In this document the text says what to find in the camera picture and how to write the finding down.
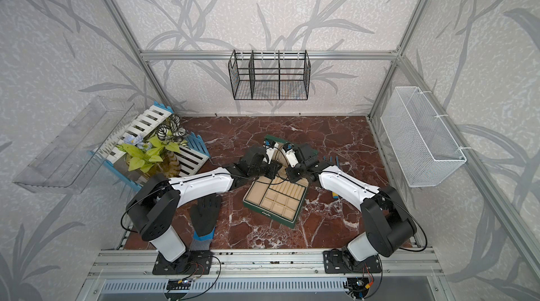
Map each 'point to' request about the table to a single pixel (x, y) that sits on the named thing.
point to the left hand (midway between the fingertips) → (281, 164)
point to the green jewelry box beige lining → (278, 198)
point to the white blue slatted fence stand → (145, 124)
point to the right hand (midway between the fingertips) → (289, 167)
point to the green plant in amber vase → (157, 155)
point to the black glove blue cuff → (204, 214)
